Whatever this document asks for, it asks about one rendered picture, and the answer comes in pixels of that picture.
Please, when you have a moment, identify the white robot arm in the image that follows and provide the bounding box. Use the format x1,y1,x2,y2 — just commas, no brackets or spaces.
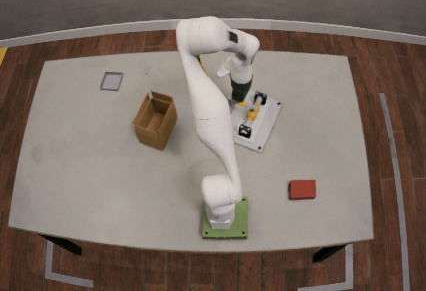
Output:
176,17,259,229

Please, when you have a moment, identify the red rectangular block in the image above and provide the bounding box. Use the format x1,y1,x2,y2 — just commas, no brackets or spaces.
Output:
289,180,316,200

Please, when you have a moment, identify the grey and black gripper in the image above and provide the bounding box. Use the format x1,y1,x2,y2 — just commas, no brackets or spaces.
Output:
217,57,253,108

